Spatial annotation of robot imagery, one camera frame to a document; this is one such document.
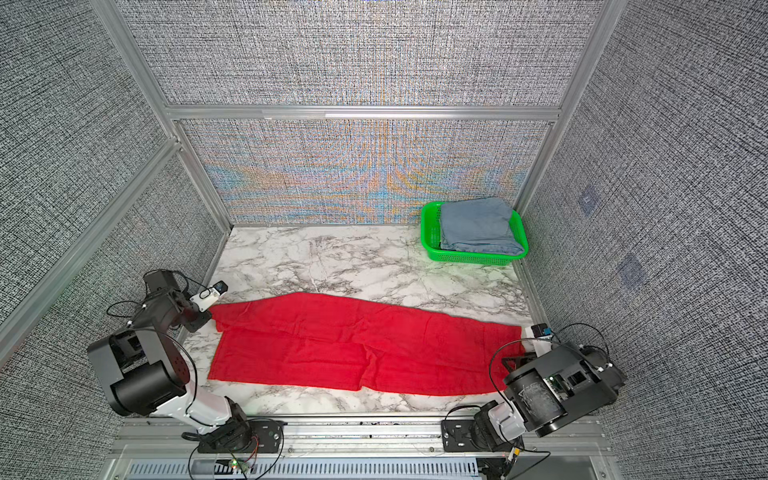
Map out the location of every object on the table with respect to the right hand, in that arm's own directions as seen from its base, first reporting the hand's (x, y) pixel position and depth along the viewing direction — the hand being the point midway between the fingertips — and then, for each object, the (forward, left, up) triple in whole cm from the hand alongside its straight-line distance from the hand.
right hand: (525, 357), depth 82 cm
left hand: (+15, +95, +2) cm, 96 cm away
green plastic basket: (+48, +20, -5) cm, 53 cm away
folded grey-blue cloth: (+49, +3, 0) cm, 49 cm away
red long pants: (+5, +48, -3) cm, 48 cm away
